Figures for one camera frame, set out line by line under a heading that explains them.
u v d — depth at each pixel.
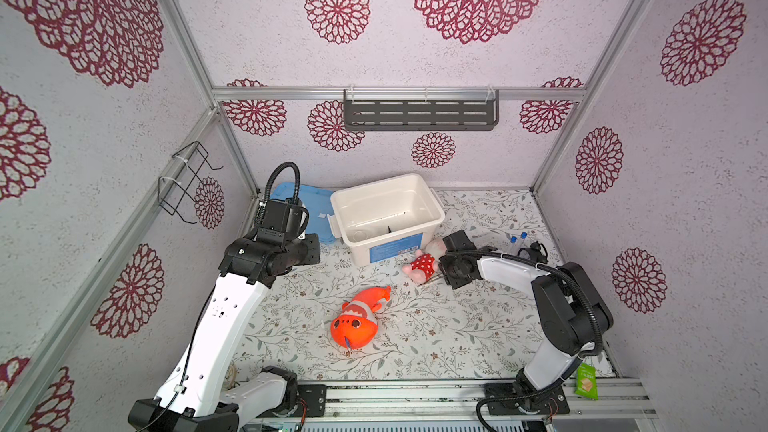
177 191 0.75
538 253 0.92
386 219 1.09
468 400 0.76
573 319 0.47
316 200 0.97
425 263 0.92
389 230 1.09
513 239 0.88
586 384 0.76
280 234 0.50
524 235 0.88
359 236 1.01
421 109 0.96
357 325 0.78
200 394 0.37
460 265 0.73
